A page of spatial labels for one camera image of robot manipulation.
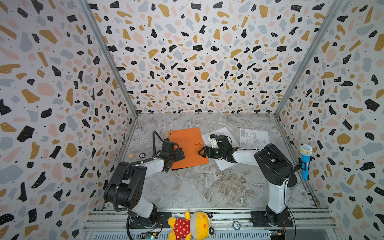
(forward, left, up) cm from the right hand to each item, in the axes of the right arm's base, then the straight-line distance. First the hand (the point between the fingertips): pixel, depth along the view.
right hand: (199, 151), depth 93 cm
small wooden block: (-2, +44, -4) cm, 44 cm away
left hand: (0, +13, -1) cm, 13 cm away
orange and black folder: (+12, +7, -7) cm, 16 cm away
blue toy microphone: (-10, -53, +18) cm, 56 cm away
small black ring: (-2, +37, -5) cm, 38 cm away
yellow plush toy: (-40, 0, +3) cm, 40 cm away
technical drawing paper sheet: (+14, -37, -7) cm, 40 cm away
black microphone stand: (-14, -56, -7) cm, 58 cm away
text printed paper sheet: (-6, -15, -7) cm, 17 cm away
